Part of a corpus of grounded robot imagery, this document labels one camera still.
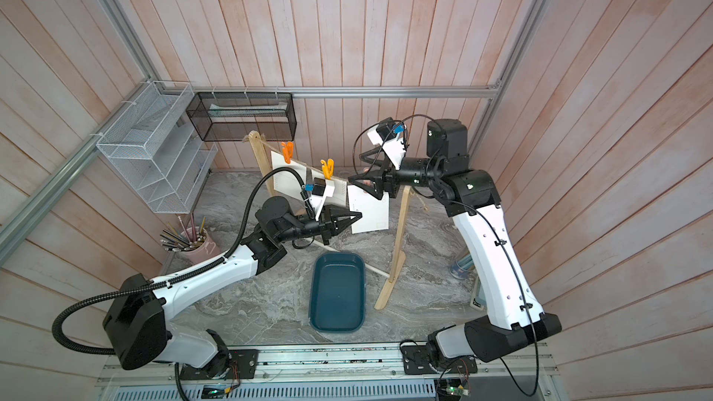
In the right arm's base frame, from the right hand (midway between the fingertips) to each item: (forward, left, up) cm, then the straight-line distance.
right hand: (355, 168), depth 59 cm
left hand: (-5, -1, -12) cm, 13 cm away
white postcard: (+6, +19, -11) cm, 22 cm away
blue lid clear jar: (-6, -32, -38) cm, 50 cm away
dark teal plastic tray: (-12, +6, -44) cm, 46 cm away
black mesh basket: (+45, +49, -18) cm, 69 cm away
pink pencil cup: (-3, +49, -32) cm, 59 cm away
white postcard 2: (-3, -5, -11) cm, 13 cm away
